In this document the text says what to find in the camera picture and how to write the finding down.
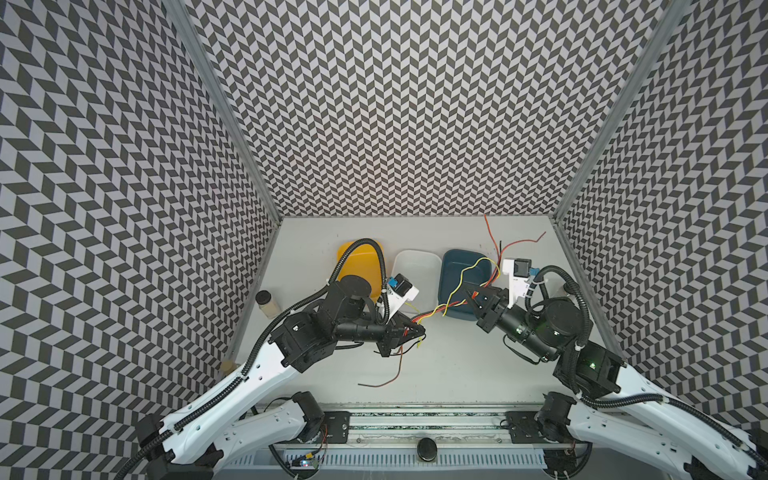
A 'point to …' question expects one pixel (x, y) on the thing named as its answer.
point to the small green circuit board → (304, 464)
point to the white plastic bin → (423, 270)
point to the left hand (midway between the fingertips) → (420, 332)
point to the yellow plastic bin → (363, 261)
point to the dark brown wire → (390, 382)
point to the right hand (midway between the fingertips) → (465, 284)
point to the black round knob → (427, 449)
